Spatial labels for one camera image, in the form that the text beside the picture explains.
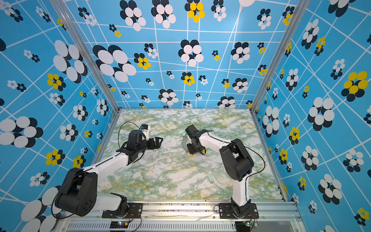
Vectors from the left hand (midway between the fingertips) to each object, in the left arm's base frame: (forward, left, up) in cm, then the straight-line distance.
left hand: (157, 138), depth 90 cm
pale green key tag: (-21, -33, -11) cm, 41 cm away
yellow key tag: (-7, -22, -11) cm, 25 cm away
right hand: (-3, -23, -10) cm, 25 cm away
